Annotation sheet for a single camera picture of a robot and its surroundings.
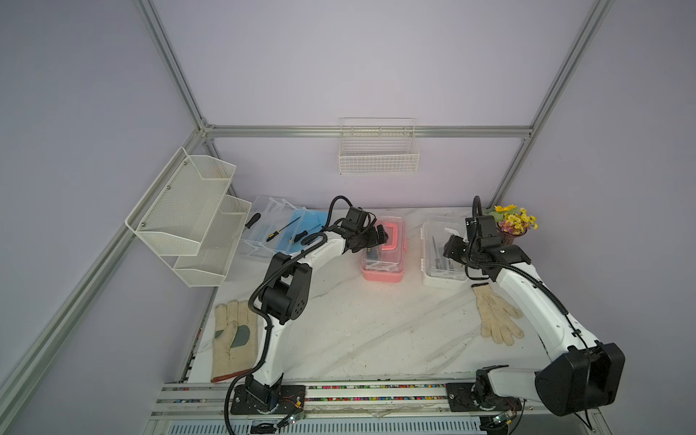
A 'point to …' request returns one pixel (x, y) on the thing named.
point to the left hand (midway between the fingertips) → (378, 241)
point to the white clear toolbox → (439, 271)
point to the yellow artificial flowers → (513, 219)
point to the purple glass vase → (507, 238)
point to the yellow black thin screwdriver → (270, 236)
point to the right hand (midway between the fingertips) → (455, 252)
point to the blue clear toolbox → (275, 227)
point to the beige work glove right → (495, 316)
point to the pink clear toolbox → (384, 263)
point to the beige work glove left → (235, 340)
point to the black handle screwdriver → (256, 217)
